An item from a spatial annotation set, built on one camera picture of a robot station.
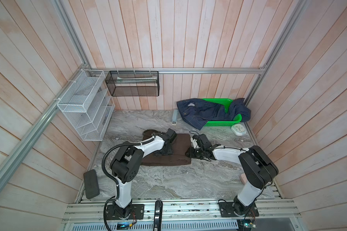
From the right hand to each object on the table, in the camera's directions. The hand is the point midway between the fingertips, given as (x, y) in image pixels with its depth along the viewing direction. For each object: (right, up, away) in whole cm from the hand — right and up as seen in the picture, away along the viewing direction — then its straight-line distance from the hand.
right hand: (187, 153), depth 95 cm
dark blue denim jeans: (+11, +29, +16) cm, 35 cm away
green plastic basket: (+35, +37, +23) cm, 56 cm away
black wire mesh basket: (-39, +50, +9) cm, 64 cm away
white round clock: (+39, +16, +10) cm, 44 cm away
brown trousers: (-4, +4, +2) cm, 7 cm away
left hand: (-15, -1, -1) cm, 15 cm away
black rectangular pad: (-57, -15, -13) cm, 60 cm away
